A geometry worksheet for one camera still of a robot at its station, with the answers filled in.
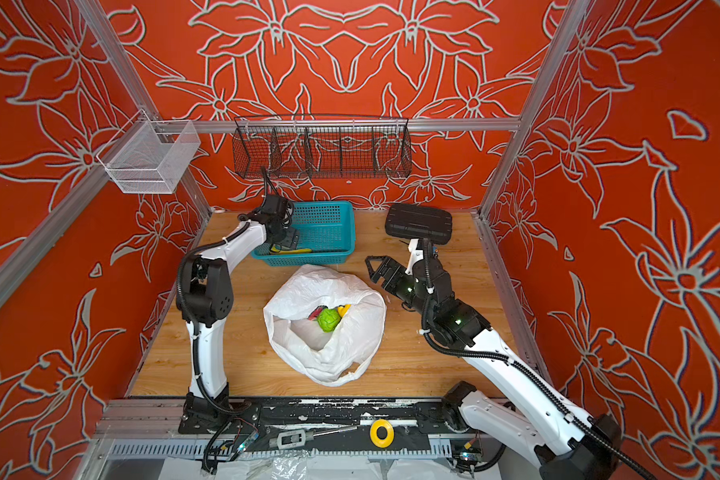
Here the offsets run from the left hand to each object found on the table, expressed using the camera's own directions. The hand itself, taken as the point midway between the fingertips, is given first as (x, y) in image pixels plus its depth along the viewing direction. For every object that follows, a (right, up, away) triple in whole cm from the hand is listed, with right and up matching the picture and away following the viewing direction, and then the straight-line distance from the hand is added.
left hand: (282, 232), depth 102 cm
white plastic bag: (+22, -33, -26) cm, 47 cm away
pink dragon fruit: (+15, -23, -22) cm, 35 cm away
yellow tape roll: (+33, -50, -33) cm, 69 cm away
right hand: (+30, -9, -32) cm, 45 cm away
